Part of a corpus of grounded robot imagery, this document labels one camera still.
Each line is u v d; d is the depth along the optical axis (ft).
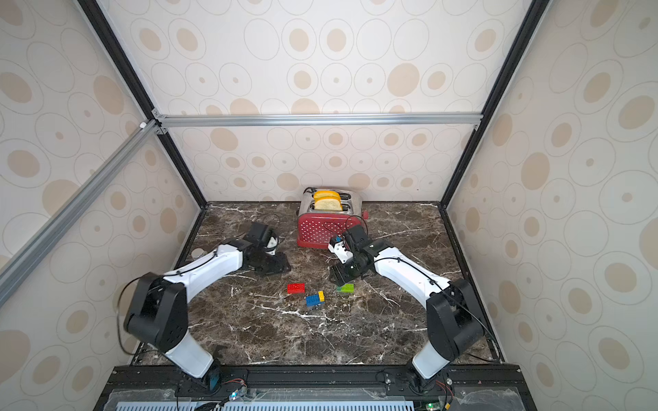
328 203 3.03
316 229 3.10
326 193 3.18
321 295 2.87
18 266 1.69
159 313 1.49
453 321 1.45
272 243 2.50
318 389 2.39
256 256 2.21
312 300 2.93
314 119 2.98
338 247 2.59
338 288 3.01
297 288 3.02
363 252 2.08
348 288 3.02
